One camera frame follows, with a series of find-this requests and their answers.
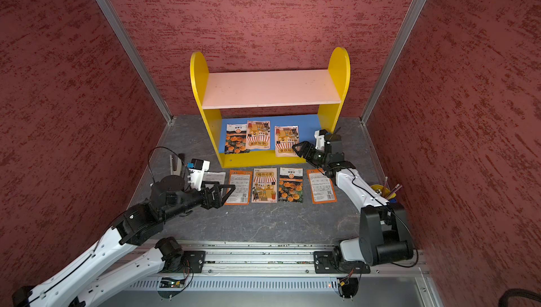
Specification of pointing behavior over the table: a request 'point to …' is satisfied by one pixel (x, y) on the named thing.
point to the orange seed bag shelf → (322, 187)
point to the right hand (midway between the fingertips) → (296, 152)
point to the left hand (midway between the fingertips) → (225, 191)
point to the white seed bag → (219, 177)
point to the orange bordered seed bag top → (241, 179)
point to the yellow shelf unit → (257, 117)
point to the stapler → (175, 165)
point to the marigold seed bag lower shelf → (236, 139)
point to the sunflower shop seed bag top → (264, 188)
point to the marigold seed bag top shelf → (291, 184)
